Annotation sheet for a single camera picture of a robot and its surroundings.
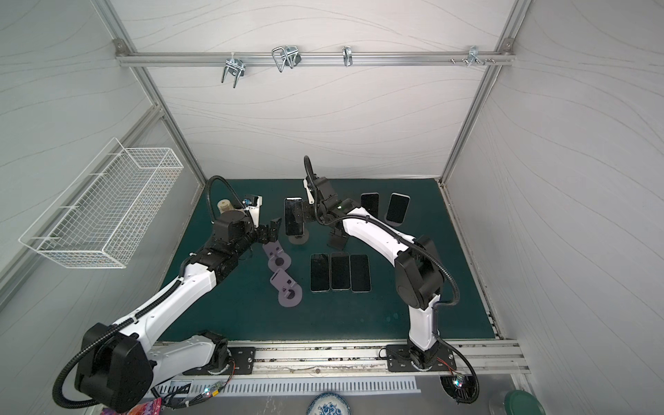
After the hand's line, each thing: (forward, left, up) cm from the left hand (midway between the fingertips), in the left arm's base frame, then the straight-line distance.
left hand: (271, 212), depth 82 cm
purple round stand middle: (-7, 0, -18) cm, 19 cm away
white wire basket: (-10, +42, +10) cm, 44 cm away
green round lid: (-46, -66, -11) cm, 82 cm away
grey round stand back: (+3, -7, -22) cm, 23 cm away
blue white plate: (-48, -21, -20) cm, 56 cm away
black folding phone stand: (+4, -21, -22) cm, 30 cm away
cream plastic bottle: (+11, +23, -11) cm, 28 cm away
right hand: (+6, -11, -1) cm, 12 cm away
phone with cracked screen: (+5, -6, -8) cm, 11 cm away
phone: (-11, -30, -21) cm, 38 cm away
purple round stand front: (-20, -7, -17) cm, 26 cm away
